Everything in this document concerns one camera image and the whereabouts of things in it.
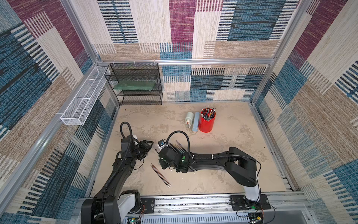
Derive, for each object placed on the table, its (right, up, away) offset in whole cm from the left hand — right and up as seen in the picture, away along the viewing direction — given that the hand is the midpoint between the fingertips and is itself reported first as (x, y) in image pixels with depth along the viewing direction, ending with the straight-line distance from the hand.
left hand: (152, 144), depth 86 cm
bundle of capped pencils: (+15, -4, +8) cm, 18 cm away
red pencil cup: (+34, +10, +11) cm, 37 cm away
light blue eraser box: (+28, +12, +16) cm, 35 cm away
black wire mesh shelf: (-13, +49, +16) cm, 53 cm away
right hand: (+7, -8, 0) cm, 11 cm away
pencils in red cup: (+35, +18, +9) cm, 41 cm away
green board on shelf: (-13, +37, +9) cm, 41 cm away
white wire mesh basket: (-50, +20, +6) cm, 54 cm away
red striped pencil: (+5, -18, -2) cm, 18 cm away
